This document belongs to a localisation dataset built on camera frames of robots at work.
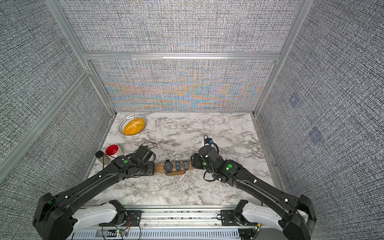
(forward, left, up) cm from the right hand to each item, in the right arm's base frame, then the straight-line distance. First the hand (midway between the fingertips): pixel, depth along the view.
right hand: (194, 155), depth 75 cm
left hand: (-3, +22, -9) cm, 24 cm away
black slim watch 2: (-1, +5, -11) cm, 12 cm away
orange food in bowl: (+28, +41, -13) cm, 52 cm away
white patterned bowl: (+35, +53, -16) cm, 65 cm away
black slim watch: (-1, +9, -11) cm, 14 cm away
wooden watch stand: (-2, +19, -11) cm, 22 cm away
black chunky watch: (-2, +14, -9) cm, 17 cm away
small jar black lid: (+3, +53, -10) cm, 54 cm away
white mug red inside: (+11, +51, -15) cm, 54 cm away
